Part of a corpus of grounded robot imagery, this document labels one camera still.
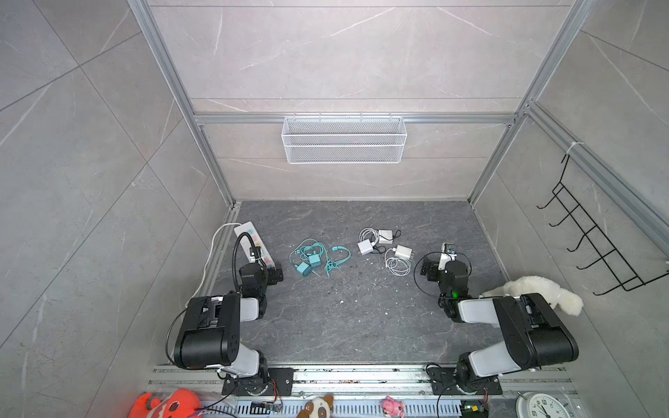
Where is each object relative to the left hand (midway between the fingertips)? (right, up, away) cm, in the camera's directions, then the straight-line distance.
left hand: (263, 257), depth 94 cm
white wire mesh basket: (+30, +45, +7) cm, 55 cm away
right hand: (+65, +1, 0) cm, 65 cm away
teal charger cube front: (+15, -5, +1) cm, 16 cm away
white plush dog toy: (+92, -9, -23) cm, 95 cm away
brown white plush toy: (+23, -36, -27) cm, 50 cm away
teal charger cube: (+19, -2, +4) cm, 19 cm away
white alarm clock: (+82, -35, -27) cm, 93 cm away
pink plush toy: (+42, -36, -26) cm, 62 cm away
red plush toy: (-12, -32, -30) cm, 46 cm away
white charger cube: (+38, +3, +7) cm, 39 cm away
